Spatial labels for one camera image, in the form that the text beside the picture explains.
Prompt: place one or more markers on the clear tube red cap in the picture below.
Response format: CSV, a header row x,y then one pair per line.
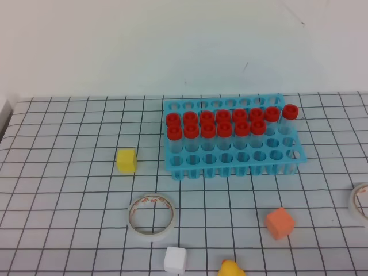
x,y
258,129

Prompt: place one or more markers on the racked tube row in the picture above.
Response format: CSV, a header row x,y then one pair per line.
x,y
174,135
208,134
288,116
224,133
173,119
271,117
242,132
223,116
207,117
190,117
239,115
256,114
191,133

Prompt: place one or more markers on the blue test tube rack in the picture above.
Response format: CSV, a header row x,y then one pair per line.
x,y
278,154

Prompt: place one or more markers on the white grid-pattern cloth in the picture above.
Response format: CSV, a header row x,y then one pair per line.
x,y
64,203

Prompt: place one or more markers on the yellow foam cube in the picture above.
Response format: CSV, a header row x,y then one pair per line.
x,y
126,160

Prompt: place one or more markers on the white tape roll left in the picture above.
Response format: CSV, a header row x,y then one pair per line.
x,y
141,216

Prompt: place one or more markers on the white tape roll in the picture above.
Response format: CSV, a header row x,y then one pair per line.
x,y
141,216
354,204

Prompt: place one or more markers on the white foam cube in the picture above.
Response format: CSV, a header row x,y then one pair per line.
x,y
175,260

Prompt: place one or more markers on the orange foam cube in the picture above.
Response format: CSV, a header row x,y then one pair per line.
x,y
279,223

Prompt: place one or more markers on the yellow rubber duck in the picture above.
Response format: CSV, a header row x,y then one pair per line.
x,y
230,268

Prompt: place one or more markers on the white tape roll right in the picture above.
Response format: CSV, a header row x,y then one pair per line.
x,y
354,204

